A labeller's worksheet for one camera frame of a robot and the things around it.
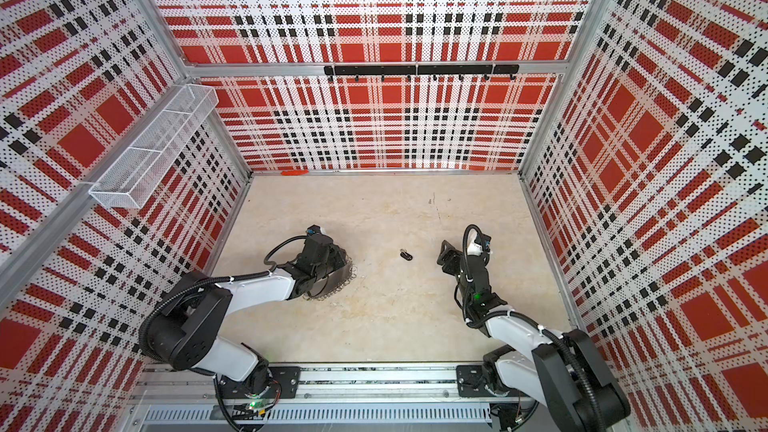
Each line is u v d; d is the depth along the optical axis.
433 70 0.89
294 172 1.27
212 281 0.49
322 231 0.86
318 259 0.72
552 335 0.46
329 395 0.74
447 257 0.78
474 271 0.65
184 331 0.44
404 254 0.98
